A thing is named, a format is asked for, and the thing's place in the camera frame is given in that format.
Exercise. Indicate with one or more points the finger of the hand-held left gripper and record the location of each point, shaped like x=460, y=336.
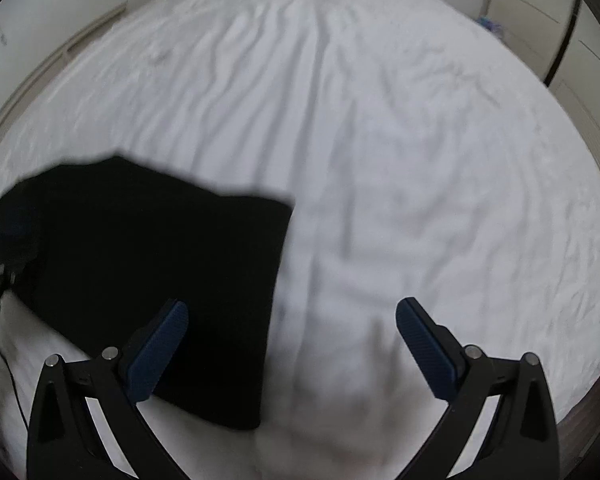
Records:
x=15, y=232

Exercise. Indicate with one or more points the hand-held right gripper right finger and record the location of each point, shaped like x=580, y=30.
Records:
x=427, y=352

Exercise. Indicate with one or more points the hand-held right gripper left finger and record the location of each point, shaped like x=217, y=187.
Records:
x=157, y=350

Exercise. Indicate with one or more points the black pants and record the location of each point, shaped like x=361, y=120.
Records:
x=155, y=250

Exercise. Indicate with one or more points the bed with white duvet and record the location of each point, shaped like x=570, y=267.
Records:
x=405, y=160

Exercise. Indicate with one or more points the blue tissue pack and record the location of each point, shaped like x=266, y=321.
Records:
x=492, y=25

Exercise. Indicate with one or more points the white wardrobe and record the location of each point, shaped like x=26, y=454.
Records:
x=555, y=15

